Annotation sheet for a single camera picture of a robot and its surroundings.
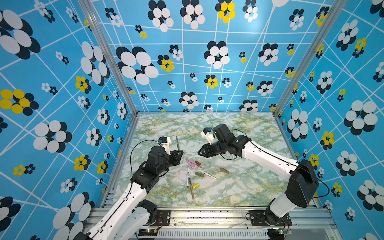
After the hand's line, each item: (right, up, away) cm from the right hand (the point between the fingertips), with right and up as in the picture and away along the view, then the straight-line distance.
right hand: (200, 154), depth 79 cm
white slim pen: (-7, -17, +7) cm, 20 cm away
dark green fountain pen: (-12, +6, -3) cm, 14 cm away
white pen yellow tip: (+5, -14, +9) cm, 18 cm away
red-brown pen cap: (-1, -8, +14) cm, 16 cm away
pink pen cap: (-6, -9, +13) cm, 17 cm away
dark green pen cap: (0, -14, +10) cm, 17 cm away
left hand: (-9, +2, -3) cm, 10 cm away
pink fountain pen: (-4, -8, +14) cm, 17 cm away
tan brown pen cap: (+15, -12, +10) cm, 22 cm away
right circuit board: (+39, -34, -11) cm, 52 cm away
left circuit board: (-26, -37, -7) cm, 46 cm away
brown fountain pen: (-4, -23, +2) cm, 24 cm away
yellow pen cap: (-3, -19, +5) cm, 20 cm away
